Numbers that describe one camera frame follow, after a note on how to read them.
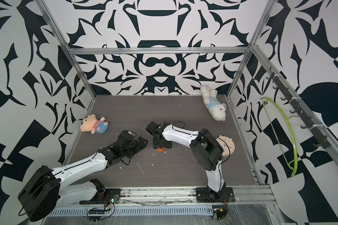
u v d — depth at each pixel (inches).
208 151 19.4
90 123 36.7
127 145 26.1
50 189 15.8
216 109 39.1
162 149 35.7
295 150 22.6
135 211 30.5
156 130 26.3
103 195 26.5
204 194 29.3
